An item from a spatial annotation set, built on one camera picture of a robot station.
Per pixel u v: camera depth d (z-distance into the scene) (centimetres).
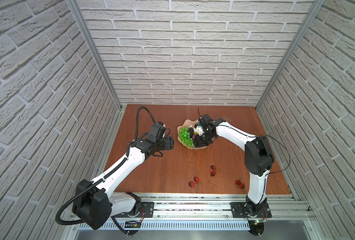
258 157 51
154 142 60
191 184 81
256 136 54
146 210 73
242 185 80
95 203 38
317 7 69
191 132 95
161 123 74
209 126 69
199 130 86
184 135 92
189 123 104
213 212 74
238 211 73
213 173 85
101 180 42
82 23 75
